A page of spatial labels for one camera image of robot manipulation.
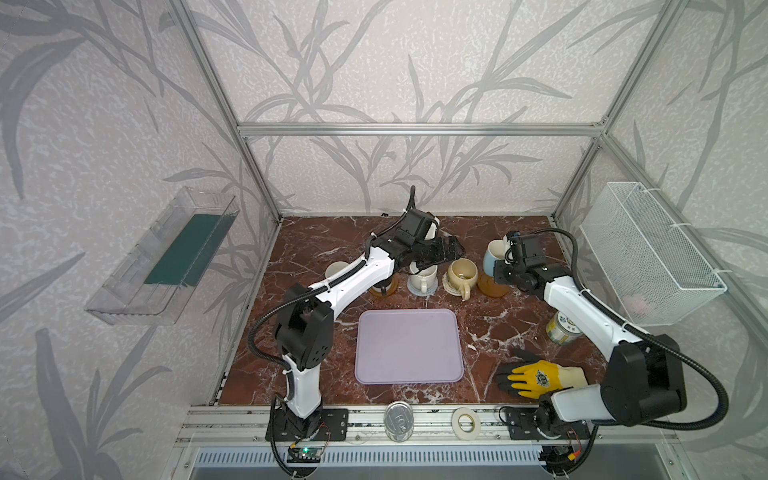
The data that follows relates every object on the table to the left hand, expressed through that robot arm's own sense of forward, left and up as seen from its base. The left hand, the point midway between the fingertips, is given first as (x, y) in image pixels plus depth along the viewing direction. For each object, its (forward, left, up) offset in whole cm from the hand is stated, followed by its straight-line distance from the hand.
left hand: (460, 247), depth 81 cm
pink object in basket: (-15, -42, -1) cm, 45 cm away
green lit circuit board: (-46, +39, -24) cm, 65 cm away
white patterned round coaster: (0, 0, -21) cm, 21 cm away
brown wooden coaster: (-1, +19, -23) cm, 30 cm away
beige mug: (+4, -4, -19) cm, 20 cm away
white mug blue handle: (+3, -12, -6) cm, 14 cm away
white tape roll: (-39, -1, -23) cm, 45 cm away
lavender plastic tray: (-20, +14, -23) cm, 33 cm away
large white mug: (-2, +9, -14) cm, 17 cm away
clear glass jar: (-39, +16, -16) cm, 45 cm away
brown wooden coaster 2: (+1, -14, -23) cm, 27 cm away
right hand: (+2, -14, -8) cm, 17 cm away
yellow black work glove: (-29, -19, -19) cm, 40 cm away
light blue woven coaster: (-5, +10, -17) cm, 20 cm away
